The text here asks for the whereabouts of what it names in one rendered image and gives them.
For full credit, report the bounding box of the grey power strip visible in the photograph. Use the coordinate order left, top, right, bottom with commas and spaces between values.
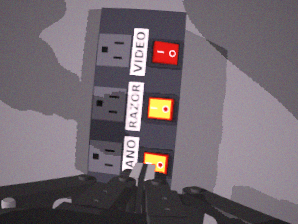
87, 8, 186, 188

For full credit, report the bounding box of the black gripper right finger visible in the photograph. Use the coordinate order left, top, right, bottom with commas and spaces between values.
138, 163, 290, 224

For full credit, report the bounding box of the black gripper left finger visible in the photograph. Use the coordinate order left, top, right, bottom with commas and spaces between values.
0, 162, 146, 217

